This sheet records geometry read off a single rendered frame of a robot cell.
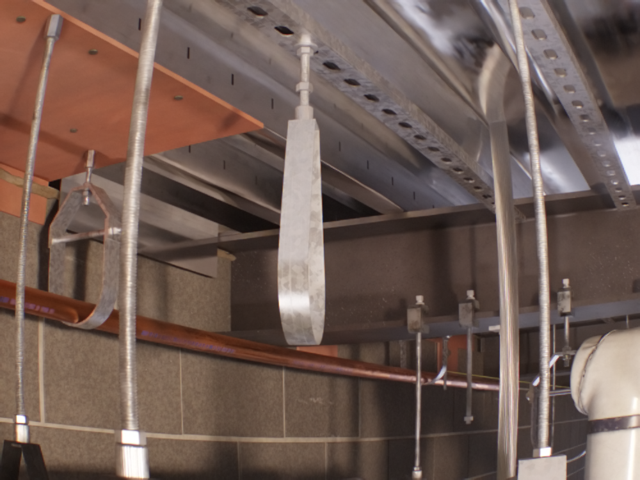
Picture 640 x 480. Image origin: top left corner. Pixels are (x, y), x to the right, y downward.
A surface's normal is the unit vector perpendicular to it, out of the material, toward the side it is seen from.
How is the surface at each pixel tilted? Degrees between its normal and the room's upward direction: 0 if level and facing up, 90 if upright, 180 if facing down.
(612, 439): 88
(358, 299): 90
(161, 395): 90
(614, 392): 89
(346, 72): 180
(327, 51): 180
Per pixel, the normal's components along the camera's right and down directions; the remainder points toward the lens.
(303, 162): -0.11, -0.49
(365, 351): 0.89, -0.11
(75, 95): 0.00, 0.97
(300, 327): -0.07, 0.65
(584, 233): -0.45, -0.20
